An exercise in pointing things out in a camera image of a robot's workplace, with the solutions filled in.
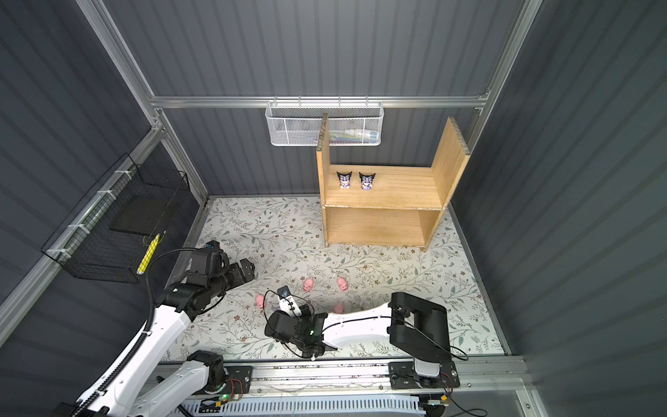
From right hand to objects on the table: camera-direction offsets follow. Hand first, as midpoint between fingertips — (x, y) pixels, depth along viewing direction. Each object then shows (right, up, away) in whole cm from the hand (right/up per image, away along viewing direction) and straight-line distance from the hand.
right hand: (284, 320), depth 79 cm
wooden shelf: (+32, +36, +1) cm, 48 cm away
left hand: (-14, +15, +1) cm, 21 cm away
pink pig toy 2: (+18, +9, +12) cm, 23 cm away
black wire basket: (-47, +27, -8) cm, 55 cm away
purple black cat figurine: (+19, +44, +3) cm, 48 cm away
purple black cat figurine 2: (+26, +44, +1) cm, 51 cm away
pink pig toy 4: (-10, +4, +8) cm, 13 cm away
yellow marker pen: (-34, +20, -12) cm, 41 cm away
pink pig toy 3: (+17, +2, +6) cm, 18 cm away
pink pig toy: (+6, +8, +12) cm, 16 cm away
